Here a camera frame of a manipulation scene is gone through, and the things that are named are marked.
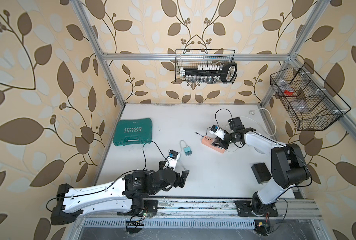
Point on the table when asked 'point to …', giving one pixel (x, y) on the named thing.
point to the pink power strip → (207, 141)
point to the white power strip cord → (252, 113)
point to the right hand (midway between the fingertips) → (215, 140)
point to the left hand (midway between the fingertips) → (180, 168)
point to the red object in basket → (289, 91)
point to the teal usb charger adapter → (188, 151)
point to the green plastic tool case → (134, 131)
